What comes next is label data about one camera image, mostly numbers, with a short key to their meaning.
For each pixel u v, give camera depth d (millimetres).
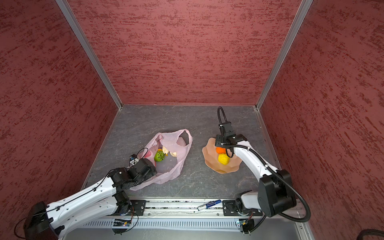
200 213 731
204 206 741
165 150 897
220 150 920
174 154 880
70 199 455
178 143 834
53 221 410
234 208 739
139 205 745
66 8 710
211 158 900
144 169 623
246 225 709
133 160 725
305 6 710
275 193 413
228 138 630
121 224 720
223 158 854
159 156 866
